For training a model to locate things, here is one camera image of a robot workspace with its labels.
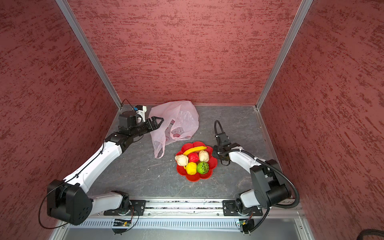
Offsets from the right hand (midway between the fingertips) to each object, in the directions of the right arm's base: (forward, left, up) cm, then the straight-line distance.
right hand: (214, 156), depth 91 cm
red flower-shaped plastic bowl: (-4, +1, -1) cm, 4 cm away
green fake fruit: (-9, +7, +5) cm, 12 cm away
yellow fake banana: (+4, +10, +3) cm, 11 cm away
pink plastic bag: (+24, +21, +6) cm, 32 cm away
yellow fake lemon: (-8, +14, +3) cm, 16 cm away
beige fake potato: (-1, +6, +3) cm, 7 cm away
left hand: (+10, +31, +22) cm, 39 cm away
